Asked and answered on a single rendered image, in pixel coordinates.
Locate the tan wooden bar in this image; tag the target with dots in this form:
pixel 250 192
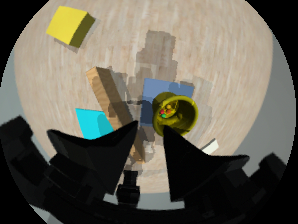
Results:
pixel 102 84

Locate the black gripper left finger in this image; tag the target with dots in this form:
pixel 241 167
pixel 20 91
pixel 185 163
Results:
pixel 105 156

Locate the yellow rectangular block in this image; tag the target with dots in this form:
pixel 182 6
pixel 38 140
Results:
pixel 70 25

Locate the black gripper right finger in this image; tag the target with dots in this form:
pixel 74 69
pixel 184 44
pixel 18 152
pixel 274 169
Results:
pixel 189 168

